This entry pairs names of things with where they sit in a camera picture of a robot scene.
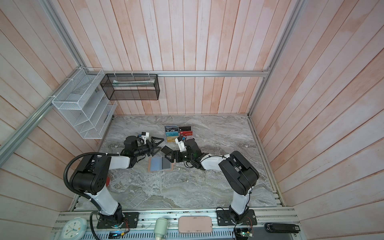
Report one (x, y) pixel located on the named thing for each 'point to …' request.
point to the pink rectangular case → (195, 224)
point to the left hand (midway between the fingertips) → (163, 145)
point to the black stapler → (272, 227)
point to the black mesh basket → (131, 86)
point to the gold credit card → (171, 139)
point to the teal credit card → (172, 134)
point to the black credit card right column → (185, 128)
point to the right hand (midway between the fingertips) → (170, 155)
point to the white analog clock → (75, 229)
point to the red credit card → (186, 133)
